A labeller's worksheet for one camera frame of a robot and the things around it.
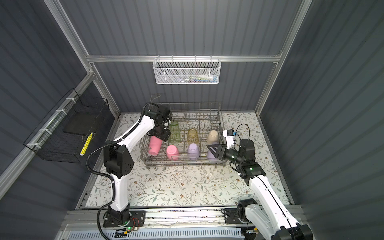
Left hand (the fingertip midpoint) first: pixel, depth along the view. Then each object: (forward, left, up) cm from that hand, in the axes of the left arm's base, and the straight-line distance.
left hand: (162, 136), depth 91 cm
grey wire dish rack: (+18, -22, -12) cm, 31 cm away
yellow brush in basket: (-14, +32, +15) cm, 38 cm away
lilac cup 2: (-13, -29, -5) cm, 32 cm away
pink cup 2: (-13, -7, +1) cm, 14 cm away
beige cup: (-3, -31, +1) cm, 32 cm away
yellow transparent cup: (-1, -19, -1) cm, 19 cm away
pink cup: (-4, +4, -3) cm, 6 cm away
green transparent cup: (+3, -8, -1) cm, 9 cm away
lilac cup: (-12, -19, 0) cm, 22 cm away
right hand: (-17, -28, +10) cm, 34 cm away
